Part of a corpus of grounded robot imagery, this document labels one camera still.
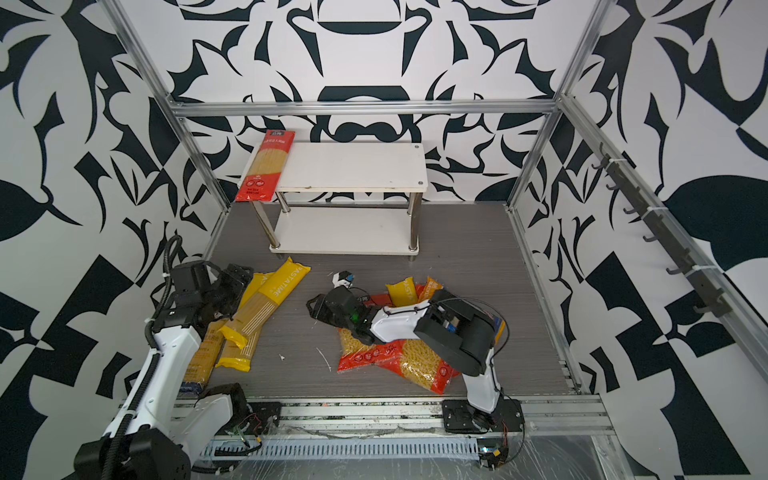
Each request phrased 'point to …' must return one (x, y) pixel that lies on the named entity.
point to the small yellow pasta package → (403, 292)
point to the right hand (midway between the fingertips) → (308, 302)
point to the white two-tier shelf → (351, 198)
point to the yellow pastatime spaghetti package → (272, 294)
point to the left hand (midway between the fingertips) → (244, 273)
